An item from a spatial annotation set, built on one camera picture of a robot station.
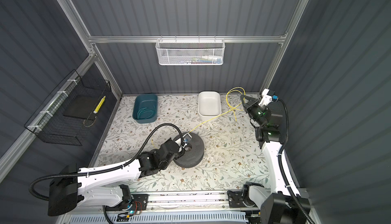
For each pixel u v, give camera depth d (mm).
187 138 653
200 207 731
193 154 830
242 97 708
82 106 741
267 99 653
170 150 563
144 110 1067
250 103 628
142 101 1151
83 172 438
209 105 1128
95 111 739
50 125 647
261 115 608
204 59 915
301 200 374
